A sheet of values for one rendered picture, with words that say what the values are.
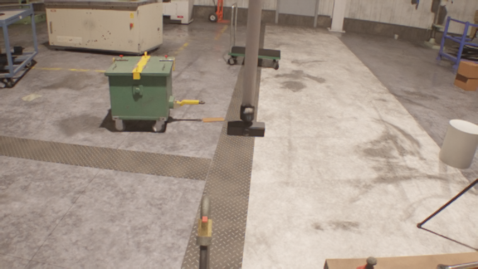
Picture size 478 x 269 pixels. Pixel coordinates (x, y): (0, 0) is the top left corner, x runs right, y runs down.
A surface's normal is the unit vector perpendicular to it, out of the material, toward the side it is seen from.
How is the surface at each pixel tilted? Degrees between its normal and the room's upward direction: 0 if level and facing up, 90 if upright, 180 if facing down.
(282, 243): 0
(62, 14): 90
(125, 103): 90
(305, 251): 0
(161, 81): 90
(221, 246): 0
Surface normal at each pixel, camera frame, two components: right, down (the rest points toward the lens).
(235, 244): 0.06, -0.90
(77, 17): -0.26, 0.41
